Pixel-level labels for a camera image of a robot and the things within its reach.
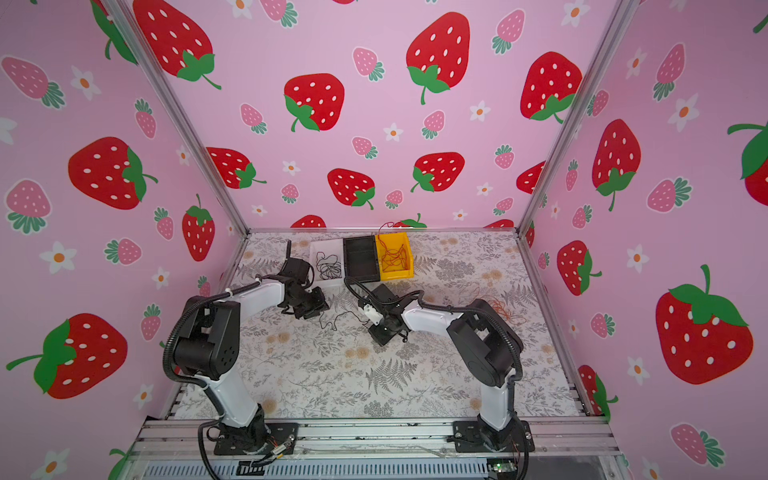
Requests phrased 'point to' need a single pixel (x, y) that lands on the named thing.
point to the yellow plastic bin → (393, 241)
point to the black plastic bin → (361, 259)
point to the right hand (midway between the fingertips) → (375, 334)
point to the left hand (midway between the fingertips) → (328, 306)
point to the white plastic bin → (328, 246)
